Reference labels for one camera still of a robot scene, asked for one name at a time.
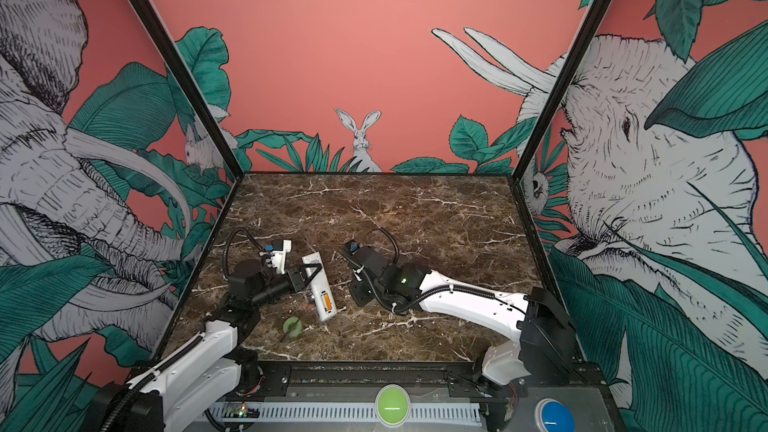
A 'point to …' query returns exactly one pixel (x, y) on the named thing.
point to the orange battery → (328, 302)
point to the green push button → (392, 405)
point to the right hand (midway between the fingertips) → (347, 282)
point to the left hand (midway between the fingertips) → (320, 265)
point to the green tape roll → (292, 327)
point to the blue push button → (553, 416)
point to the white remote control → (324, 303)
